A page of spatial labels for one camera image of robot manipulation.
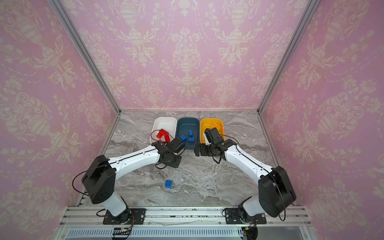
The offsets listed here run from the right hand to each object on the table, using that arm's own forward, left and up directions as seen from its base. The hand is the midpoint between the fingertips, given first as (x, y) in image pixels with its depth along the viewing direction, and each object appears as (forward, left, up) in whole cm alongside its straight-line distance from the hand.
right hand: (202, 150), depth 86 cm
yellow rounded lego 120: (+24, -12, -8) cm, 28 cm away
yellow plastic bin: (+27, -7, -9) cm, 29 cm away
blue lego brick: (+15, +12, -9) cm, 21 cm away
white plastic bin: (+28, +23, -9) cm, 37 cm away
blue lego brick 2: (+18, +7, -8) cm, 21 cm away
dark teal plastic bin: (+27, +11, -9) cm, 31 cm away
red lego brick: (+19, +25, -6) cm, 32 cm away
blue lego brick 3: (-16, +20, -8) cm, 27 cm away
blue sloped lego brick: (+14, +6, -10) cm, 18 cm away
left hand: (-5, +15, -5) cm, 17 cm away
